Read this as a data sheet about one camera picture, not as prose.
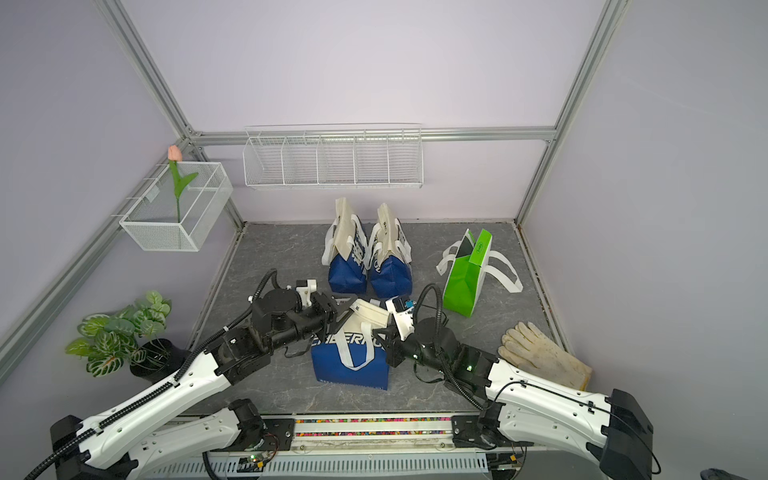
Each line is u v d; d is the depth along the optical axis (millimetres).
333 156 995
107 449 397
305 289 663
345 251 844
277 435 737
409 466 1577
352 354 736
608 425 418
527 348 866
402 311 620
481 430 655
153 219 808
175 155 829
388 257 880
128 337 675
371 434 754
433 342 517
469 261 740
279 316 505
